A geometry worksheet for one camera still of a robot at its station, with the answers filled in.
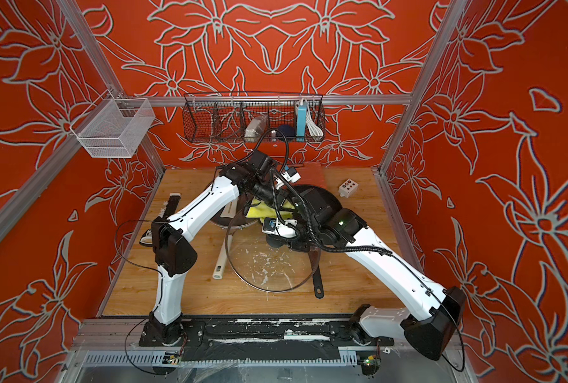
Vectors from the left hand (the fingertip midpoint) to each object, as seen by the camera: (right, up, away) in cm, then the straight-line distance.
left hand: (297, 208), depth 75 cm
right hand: (-6, -7, -5) cm, 10 cm away
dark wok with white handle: (-25, -20, 0) cm, 32 cm away
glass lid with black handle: (-12, -23, +13) cm, 29 cm away
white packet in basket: (-16, +30, +17) cm, 38 cm away
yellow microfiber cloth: (-11, -1, -2) cm, 12 cm away
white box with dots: (+26, +7, +33) cm, 42 cm away
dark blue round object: (-3, +29, +15) cm, 33 cm away
